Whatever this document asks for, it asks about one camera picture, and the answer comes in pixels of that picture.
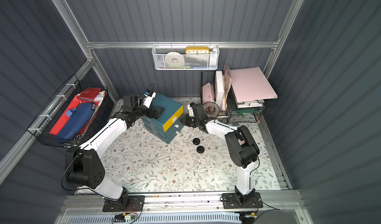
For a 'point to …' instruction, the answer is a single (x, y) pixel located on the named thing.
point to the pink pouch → (208, 94)
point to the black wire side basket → (44, 124)
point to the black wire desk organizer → (236, 111)
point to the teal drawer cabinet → (155, 127)
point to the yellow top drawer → (167, 124)
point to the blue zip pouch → (78, 117)
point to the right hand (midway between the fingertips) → (183, 122)
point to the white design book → (219, 90)
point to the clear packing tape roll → (215, 114)
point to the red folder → (89, 95)
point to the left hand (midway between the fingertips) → (159, 106)
